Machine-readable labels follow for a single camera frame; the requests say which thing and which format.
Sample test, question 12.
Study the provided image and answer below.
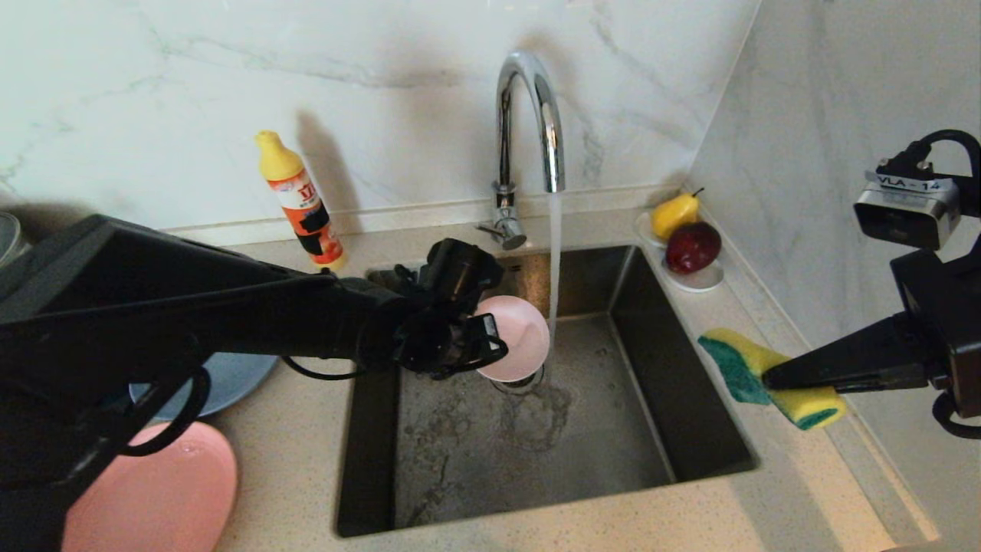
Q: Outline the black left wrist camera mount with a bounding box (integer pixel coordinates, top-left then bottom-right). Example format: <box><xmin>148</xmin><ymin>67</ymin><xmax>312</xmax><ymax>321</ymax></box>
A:
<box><xmin>418</xmin><ymin>238</ymin><xmax>505</xmax><ymax>309</ymax></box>

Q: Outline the yellow pear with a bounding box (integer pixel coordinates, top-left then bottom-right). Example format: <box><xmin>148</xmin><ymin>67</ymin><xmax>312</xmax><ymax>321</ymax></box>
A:
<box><xmin>651</xmin><ymin>188</ymin><xmax>704</xmax><ymax>242</ymax></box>

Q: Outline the orange yellow dish soap bottle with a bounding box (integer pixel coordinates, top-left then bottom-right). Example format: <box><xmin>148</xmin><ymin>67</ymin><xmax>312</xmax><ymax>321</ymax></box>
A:
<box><xmin>255</xmin><ymin>130</ymin><xmax>346</xmax><ymax>273</ymax></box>

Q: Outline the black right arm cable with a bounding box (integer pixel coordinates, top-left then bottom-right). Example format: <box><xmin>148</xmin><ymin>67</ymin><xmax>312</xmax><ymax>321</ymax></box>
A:
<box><xmin>874</xmin><ymin>129</ymin><xmax>981</xmax><ymax>439</ymax></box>

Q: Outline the large pink plate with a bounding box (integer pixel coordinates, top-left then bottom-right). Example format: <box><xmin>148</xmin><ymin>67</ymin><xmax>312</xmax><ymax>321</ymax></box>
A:
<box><xmin>61</xmin><ymin>422</ymin><xmax>238</xmax><ymax>552</ymax></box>

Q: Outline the blue plate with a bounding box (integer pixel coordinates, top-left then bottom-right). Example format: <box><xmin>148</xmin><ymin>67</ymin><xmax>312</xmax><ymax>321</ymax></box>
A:
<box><xmin>129</xmin><ymin>353</ymin><xmax>279</xmax><ymax>421</ymax></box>

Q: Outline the small white fruit dish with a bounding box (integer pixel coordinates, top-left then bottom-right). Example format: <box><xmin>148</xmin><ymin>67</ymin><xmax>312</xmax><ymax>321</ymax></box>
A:
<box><xmin>635</xmin><ymin>212</ymin><xmax>725</xmax><ymax>293</ymax></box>

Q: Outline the stainless steel sink basin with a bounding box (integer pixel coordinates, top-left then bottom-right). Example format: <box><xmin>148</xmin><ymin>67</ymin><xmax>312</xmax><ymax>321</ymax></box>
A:
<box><xmin>334</xmin><ymin>245</ymin><xmax>760</xmax><ymax>537</ymax></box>

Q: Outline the dark red apple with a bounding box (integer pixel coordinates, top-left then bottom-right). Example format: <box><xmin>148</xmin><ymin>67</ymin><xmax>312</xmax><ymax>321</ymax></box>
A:
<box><xmin>665</xmin><ymin>222</ymin><xmax>723</xmax><ymax>274</ymax></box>

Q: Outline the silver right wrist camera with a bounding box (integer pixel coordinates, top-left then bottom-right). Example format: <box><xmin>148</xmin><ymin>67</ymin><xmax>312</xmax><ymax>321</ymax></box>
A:
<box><xmin>853</xmin><ymin>170</ymin><xmax>963</xmax><ymax>251</ymax></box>

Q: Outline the small light pink plate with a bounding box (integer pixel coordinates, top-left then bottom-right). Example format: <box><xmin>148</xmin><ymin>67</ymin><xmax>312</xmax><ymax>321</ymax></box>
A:
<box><xmin>475</xmin><ymin>295</ymin><xmax>551</xmax><ymax>383</ymax></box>

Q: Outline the round metal drain strainer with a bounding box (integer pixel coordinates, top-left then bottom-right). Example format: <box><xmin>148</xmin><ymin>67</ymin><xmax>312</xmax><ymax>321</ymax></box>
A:
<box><xmin>490</xmin><ymin>368</ymin><xmax>546</xmax><ymax>396</ymax></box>

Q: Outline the chrome gooseneck faucet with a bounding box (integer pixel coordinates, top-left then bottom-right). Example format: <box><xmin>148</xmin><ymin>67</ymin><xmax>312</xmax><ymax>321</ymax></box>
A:
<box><xmin>475</xmin><ymin>51</ymin><xmax>566</xmax><ymax>251</ymax></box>

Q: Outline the yellow sponge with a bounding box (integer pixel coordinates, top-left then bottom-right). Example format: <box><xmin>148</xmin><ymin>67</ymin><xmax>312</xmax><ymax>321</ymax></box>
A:
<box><xmin>697</xmin><ymin>328</ymin><xmax>848</xmax><ymax>431</ymax></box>

